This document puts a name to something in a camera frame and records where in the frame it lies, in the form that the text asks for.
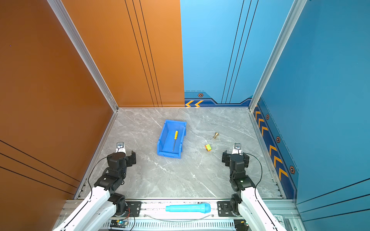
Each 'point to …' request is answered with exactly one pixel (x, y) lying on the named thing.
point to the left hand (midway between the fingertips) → (123, 151)
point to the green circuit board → (118, 223)
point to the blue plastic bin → (166, 143)
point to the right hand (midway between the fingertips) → (233, 152)
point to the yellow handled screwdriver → (175, 138)
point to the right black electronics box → (241, 224)
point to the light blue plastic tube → (202, 208)
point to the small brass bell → (216, 134)
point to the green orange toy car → (208, 147)
